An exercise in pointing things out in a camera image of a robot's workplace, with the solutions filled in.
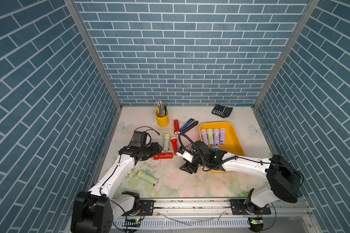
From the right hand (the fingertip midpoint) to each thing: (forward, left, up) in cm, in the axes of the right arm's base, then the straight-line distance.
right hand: (183, 163), depth 81 cm
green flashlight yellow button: (+25, -17, -4) cm, 30 cm away
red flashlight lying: (+7, +13, -7) cm, 16 cm away
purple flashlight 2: (+23, -21, -5) cm, 31 cm away
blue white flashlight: (+13, -19, -4) cm, 23 cm away
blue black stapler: (+33, -2, -6) cm, 34 cm away
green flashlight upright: (+16, +13, -5) cm, 21 cm away
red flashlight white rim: (+18, +8, -5) cm, 20 cm away
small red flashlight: (+29, +7, -5) cm, 31 cm away
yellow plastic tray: (+19, -32, -7) cm, 38 cm away
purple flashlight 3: (+27, -25, -5) cm, 37 cm away
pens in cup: (+36, +19, +4) cm, 41 cm away
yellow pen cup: (+30, +18, -1) cm, 35 cm away
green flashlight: (-8, +20, -6) cm, 22 cm away
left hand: (+6, +13, +3) cm, 14 cm away
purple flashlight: (+22, -12, -4) cm, 26 cm away
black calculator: (+49, -28, -6) cm, 56 cm away
